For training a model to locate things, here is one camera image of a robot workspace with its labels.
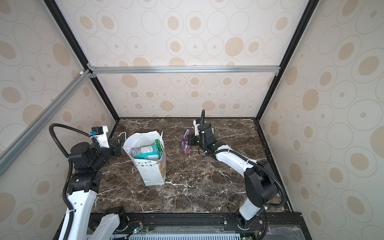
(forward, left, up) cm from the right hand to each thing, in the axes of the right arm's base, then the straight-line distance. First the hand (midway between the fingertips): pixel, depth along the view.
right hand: (187, 135), depth 86 cm
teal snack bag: (-11, +20, 0) cm, 23 cm away
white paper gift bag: (-21, +17, -3) cm, 27 cm away
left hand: (-11, +27, +15) cm, 33 cm away
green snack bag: (-7, +16, -2) cm, 17 cm away
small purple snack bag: (-1, +2, -5) cm, 5 cm away
